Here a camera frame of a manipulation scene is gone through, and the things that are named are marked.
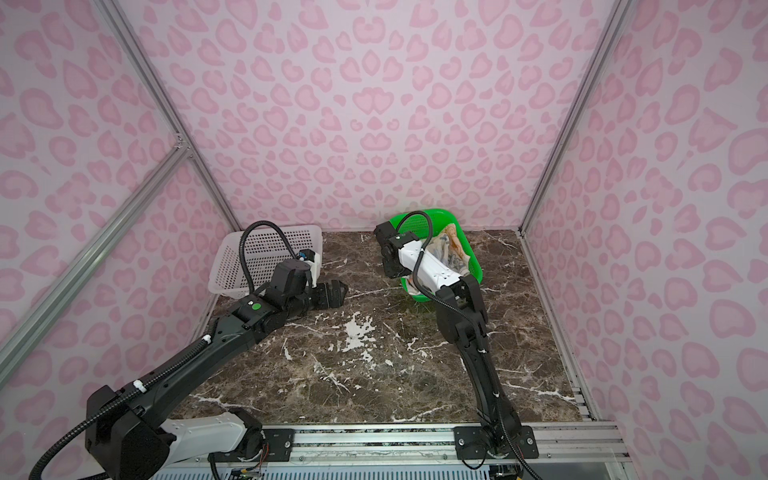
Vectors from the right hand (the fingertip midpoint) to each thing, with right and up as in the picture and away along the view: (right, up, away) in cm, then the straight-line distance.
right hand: (401, 268), depth 100 cm
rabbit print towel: (+16, +6, +3) cm, 18 cm away
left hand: (-18, -3, -22) cm, 28 cm away
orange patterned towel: (+18, +9, +4) cm, 21 cm away
